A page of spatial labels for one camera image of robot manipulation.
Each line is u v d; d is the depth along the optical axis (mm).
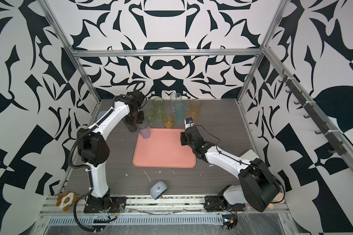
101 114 1081
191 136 644
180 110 1073
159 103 1019
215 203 743
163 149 963
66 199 732
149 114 1025
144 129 888
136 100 669
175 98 1144
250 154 870
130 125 815
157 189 705
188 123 756
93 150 511
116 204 734
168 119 1016
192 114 1019
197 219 713
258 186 424
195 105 993
